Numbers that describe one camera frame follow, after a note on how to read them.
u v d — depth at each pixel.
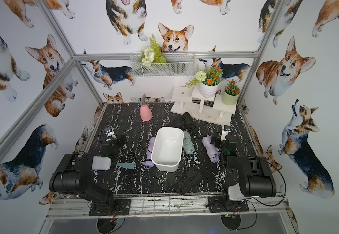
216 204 0.73
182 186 0.76
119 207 0.74
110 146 0.73
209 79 0.84
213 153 0.88
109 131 0.80
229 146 0.71
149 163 0.87
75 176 0.45
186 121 1.04
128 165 0.88
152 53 0.78
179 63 0.93
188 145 0.90
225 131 0.82
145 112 1.06
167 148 0.95
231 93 0.90
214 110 0.98
